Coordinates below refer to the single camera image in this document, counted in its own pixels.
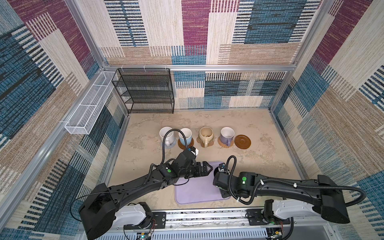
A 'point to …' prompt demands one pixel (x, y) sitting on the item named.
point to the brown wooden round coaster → (183, 146)
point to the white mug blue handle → (188, 133)
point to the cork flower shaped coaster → (203, 144)
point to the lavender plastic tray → (200, 189)
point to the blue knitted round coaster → (171, 146)
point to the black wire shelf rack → (145, 90)
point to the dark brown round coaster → (242, 141)
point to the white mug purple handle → (227, 134)
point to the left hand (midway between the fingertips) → (208, 168)
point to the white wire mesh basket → (82, 120)
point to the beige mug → (206, 135)
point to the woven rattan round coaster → (223, 145)
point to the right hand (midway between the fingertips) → (226, 190)
